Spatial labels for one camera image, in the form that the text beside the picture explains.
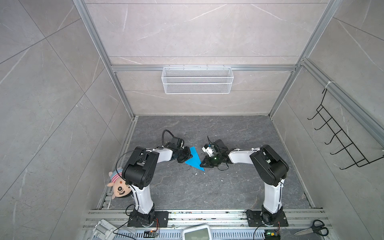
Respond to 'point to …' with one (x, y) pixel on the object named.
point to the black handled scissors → (317, 226)
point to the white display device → (200, 232)
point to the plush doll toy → (120, 187)
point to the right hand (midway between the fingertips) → (201, 165)
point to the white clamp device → (104, 230)
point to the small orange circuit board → (150, 234)
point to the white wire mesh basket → (197, 80)
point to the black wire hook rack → (346, 143)
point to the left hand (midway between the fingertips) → (193, 152)
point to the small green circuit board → (272, 234)
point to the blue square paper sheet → (195, 160)
